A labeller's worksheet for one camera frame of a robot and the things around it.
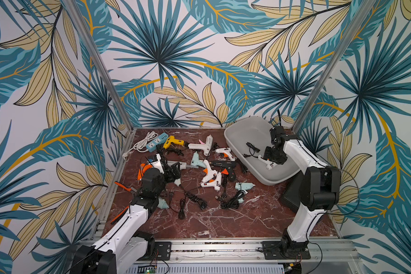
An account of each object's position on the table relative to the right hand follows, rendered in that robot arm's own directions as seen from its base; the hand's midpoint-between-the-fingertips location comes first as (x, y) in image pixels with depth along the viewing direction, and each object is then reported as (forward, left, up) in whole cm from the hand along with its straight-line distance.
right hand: (271, 158), depth 93 cm
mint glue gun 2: (-13, +16, -7) cm, 22 cm away
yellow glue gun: (+20, +58, -7) cm, 61 cm away
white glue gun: (-11, +31, -8) cm, 34 cm away
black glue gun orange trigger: (-3, +23, -7) cm, 24 cm away
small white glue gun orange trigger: (+9, +23, -6) cm, 26 cm away
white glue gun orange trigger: (-5, +34, -7) cm, 35 cm away
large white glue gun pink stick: (+12, +35, -5) cm, 38 cm away
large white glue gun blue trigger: (0, +49, -7) cm, 50 cm away
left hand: (-8, +52, +6) cm, 53 cm away
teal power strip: (+16, +69, -6) cm, 71 cm away
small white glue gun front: (+1, -1, -8) cm, 8 cm away
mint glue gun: (+3, +42, -7) cm, 42 cm away
